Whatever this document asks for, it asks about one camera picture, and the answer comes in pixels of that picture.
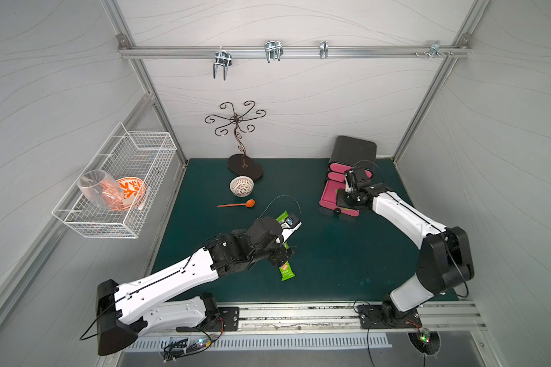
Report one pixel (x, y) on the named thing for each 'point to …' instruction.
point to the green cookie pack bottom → (286, 271)
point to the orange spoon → (249, 203)
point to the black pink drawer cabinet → (348, 153)
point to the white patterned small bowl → (241, 186)
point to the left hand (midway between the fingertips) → (287, 240)
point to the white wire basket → (143, 154)
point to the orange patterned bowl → (134, 190)
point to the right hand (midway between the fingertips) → (342, 197)
